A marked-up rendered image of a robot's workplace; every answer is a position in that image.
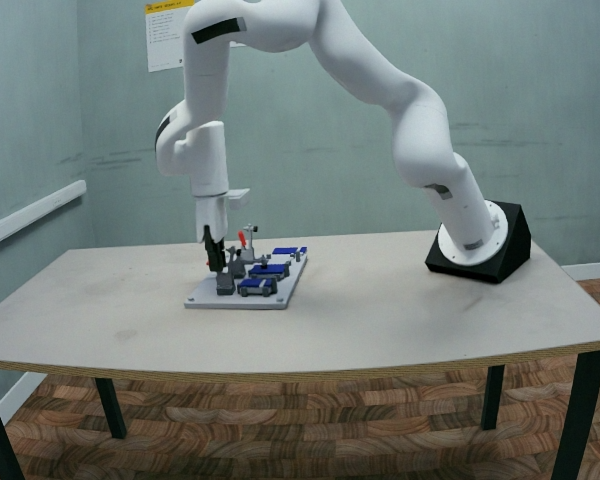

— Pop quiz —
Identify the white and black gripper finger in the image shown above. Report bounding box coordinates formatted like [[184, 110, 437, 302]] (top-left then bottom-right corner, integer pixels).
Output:
[[219, 237, 227, 268], [205, 225, 224, 272]]

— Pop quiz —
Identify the blue plate with white stripe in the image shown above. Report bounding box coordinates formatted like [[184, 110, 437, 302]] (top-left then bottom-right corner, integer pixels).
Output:
[[272, 247, 307, 255]]

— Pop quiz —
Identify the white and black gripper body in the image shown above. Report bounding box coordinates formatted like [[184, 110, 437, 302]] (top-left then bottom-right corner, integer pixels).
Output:
[[194, 195, 228, 244]]

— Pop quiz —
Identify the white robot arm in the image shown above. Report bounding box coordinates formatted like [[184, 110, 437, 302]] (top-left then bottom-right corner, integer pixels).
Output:
[[155, 0, 508, 266]]

